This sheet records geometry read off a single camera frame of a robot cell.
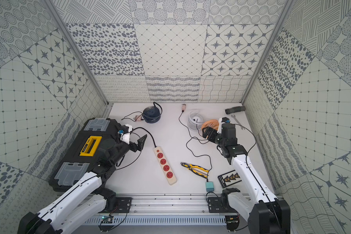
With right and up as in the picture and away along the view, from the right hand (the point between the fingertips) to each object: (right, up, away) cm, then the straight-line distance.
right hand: (208, 133), depth 83 cm
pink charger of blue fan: (-47, +9, +23) cm, 53 cm away
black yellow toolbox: (-65, -10, -11) cm, 67 cm away
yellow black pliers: (-6, -22, +3) cm, 23 cm away
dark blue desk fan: (-37, +12, +24) cm, 46 cm away
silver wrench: (+27, +10, +32) cm, 43 cm away
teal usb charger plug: (0, -29, -3) cm, 29 cm away
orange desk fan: (+4, +6, +10) cm, 13 cm away
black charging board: (+12, -26, -1) cm, 29 cm away
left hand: (-41, +3, -5) cm, 41 cm away
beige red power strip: (-25, -20, +3) cm, 32 cm away
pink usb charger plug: (-14, +17, +34) cm, 40 cm away
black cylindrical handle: (+26, +15, +29) cm, 42 cm away
